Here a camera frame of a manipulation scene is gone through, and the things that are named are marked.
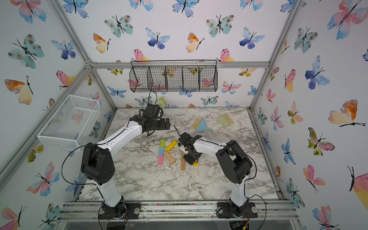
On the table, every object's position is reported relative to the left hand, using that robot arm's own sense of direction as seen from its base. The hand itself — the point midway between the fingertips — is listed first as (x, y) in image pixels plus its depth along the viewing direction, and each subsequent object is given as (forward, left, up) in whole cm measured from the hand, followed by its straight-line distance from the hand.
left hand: (165, 122), depth 90 cm
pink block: (-18, +4, -16) cm, 24 cm away
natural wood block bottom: (-21, -10, -16) cm, 28 cm away
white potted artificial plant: (+18, +4, +1) cm, 19 cm away
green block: (-5, +4, -16) cm, 17 cm away
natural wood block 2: (-19, -11, -6) cm, 23 cm away
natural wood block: (-15, -2, -16) cm, 22 cm away
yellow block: (-7, -3, -16) cm, 18 cm away
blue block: (-11, +4, -16) cm, 20 cm away
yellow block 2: (-21, -18, -15) cm, 32 cm away
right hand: (-17, -17, -15) cm, 28 cm away
